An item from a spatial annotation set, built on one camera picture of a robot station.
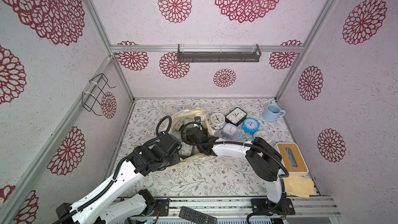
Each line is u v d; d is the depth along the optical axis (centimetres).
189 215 70
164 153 50
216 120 103
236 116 107
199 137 70
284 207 73
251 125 103
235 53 90
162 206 75
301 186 78
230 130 100
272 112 104
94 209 39
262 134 97
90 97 75
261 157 50
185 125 83
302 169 82
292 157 86
